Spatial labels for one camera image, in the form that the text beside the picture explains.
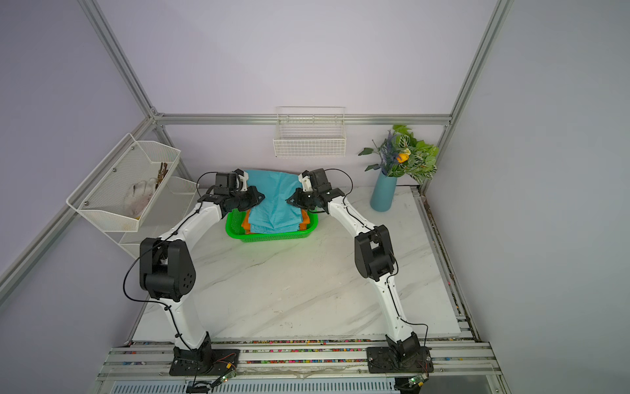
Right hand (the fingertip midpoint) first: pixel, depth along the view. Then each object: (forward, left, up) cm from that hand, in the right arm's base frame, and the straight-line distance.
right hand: (290, 203), depth 96 cm
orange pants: (-9, -6, -1) cm, 11 cm away
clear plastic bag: (-10, +47, +16) cm, 50 cm away
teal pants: (-5, +6, 0) cm, 8 cm away
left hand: (0, +10, +3) cm, 11 cm away
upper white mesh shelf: (-12, +51, +19) cm, 55 cm away
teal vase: (+10, -40, -9) cm, 42 cm away
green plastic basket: (0, +24, -9) cm, 26 cm away
